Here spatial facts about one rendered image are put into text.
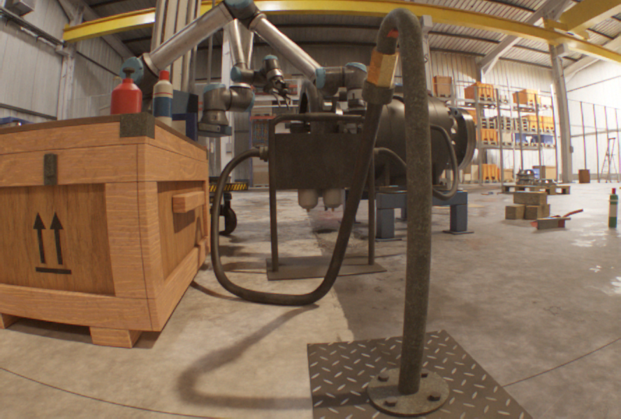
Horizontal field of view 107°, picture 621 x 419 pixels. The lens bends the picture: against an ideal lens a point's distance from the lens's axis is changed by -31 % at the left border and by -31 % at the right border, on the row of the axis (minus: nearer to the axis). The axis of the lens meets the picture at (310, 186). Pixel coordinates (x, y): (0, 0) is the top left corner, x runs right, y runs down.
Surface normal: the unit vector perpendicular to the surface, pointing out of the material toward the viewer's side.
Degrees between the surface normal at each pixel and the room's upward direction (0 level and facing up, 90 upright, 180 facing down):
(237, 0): 86
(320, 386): 0
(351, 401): 0
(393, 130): 91
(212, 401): 0
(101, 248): 90
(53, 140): 90
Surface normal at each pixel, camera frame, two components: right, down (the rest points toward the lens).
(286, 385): -0.02, -1.00
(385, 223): 0.16, 0.02
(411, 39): -0.29, 0.14
